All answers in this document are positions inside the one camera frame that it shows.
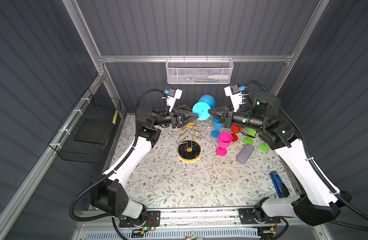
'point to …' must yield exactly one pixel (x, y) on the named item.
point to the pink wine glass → (224, 139)
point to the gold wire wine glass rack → (189, 149)
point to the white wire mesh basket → (199, 71)
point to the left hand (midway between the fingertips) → (198, 116)
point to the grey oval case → (245, 153)
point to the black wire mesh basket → (86, 130)
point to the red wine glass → (235, 129)
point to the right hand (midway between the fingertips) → (210, 113)
